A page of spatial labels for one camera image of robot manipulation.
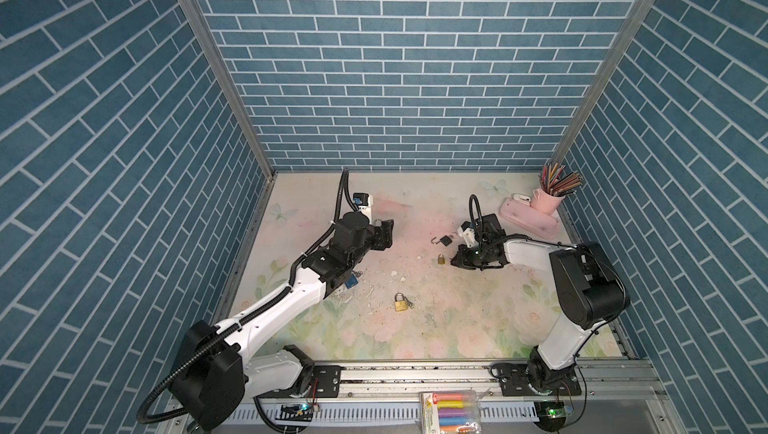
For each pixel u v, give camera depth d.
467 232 0.91
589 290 0.49
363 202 0.68
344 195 0.67
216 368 0.39
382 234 0.70
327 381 0.73
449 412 0.68
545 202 1.05
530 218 1.05
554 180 1.04
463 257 0.85
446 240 1.01
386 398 0.72
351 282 0.91
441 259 0.96
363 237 0.62
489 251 0.73
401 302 0.87
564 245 0.56
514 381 0.74
